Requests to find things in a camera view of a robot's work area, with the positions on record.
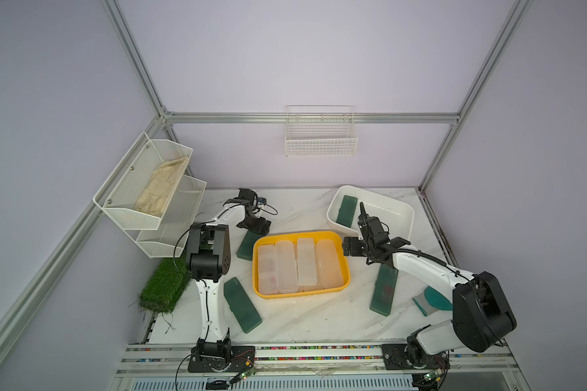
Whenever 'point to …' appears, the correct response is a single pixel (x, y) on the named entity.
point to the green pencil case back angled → (244, 250)
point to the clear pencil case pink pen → (267, 270)
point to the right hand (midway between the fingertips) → (356, 247)
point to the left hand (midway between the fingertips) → (257, 229)
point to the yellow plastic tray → (293, 237)
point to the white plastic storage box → (397, 217)
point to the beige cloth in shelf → (152, 196)
